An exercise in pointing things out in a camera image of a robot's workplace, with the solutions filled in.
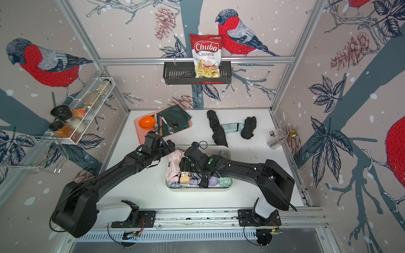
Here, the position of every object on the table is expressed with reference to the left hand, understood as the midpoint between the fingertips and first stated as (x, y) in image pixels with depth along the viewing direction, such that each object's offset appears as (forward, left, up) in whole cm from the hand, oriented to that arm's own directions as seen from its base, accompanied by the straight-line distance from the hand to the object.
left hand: (172, 144), depth 87 cm
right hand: (-12, -7, -2) cm, 14 cm away
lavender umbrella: (-17, -14, -7) cm, 23 cm away
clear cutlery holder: (+5, -61, -5) cm, 62 cm away
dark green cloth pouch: (+30, +4, -11) cm, 32 cm away
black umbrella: (-18, -18, -8) cm, 27 cm away
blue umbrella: (-20, -3, -10) cm, 23 cm away
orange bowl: (+23, +23, -9) cm, 34 cm away
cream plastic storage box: (-19, -4, -4) cm, 20 cm away
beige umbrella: (-19, -9, -2) cm, 21 cm away
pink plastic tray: (+16, +26, -12) cm, 33 cm away
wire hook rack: (-19, +46, +24) cm, 55 cm away
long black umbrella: (+11, -28, -8) cm, 31 cm away
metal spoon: (+19, +6, -12) cm, 23 cm away
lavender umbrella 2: (-19, -23, -6) cm, 30 cm away
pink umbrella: (-13, -3, -3) cm, 13 cm away
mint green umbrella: (-19, -29, -6) cm, 35 cm away
